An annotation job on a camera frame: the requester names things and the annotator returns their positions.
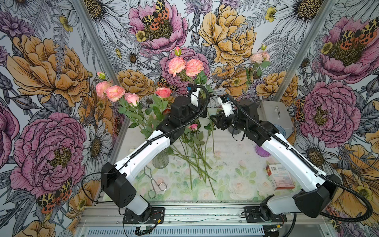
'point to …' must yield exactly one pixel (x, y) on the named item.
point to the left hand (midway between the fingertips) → (208, 103)
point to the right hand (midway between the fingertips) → (214, 118)
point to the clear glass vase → (161, 160)
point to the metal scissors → (162, 185)
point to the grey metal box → (276, 113)
